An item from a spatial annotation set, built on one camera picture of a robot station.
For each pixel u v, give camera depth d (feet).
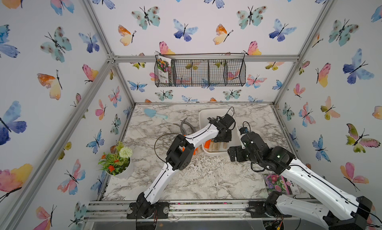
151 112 3.77
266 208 2.15
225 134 2.43
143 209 2.09
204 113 3.53
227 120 2.59
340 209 1.29
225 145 3.04
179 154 1.95
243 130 2.14
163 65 2.90
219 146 3.14
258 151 1.71
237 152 2.12
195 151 3.11
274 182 2.71
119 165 2.52
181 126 3.58
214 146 3.06
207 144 3.15
